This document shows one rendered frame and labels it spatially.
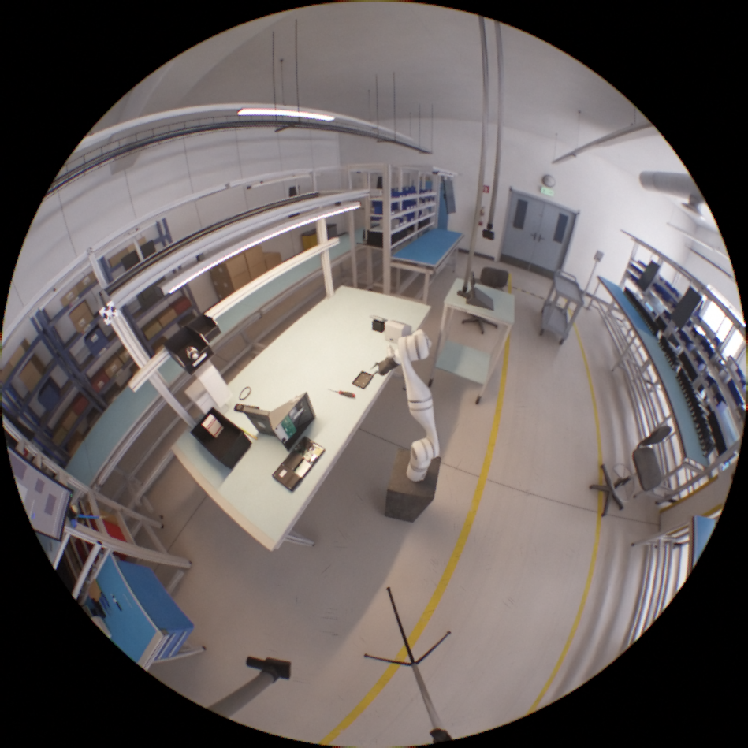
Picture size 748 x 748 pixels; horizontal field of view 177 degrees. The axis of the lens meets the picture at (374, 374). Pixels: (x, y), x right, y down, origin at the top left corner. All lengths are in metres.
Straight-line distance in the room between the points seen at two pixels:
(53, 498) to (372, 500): 2.16
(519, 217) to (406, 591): 7.26
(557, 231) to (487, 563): 6.88
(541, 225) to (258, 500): 7.22
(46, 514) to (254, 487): 1.15
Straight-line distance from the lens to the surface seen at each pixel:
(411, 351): 0.85
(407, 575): 2.07
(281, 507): 1.15
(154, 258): 1.30
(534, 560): 2.45
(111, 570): 2.07
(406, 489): 1.25
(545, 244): 7.17
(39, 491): 1.45
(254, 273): 4.63
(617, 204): 7.55
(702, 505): 3.78
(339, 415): 1.27
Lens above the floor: 2.05
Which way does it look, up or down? 47 degrees down
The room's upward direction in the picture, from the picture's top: 2 degrees counter-clockwise
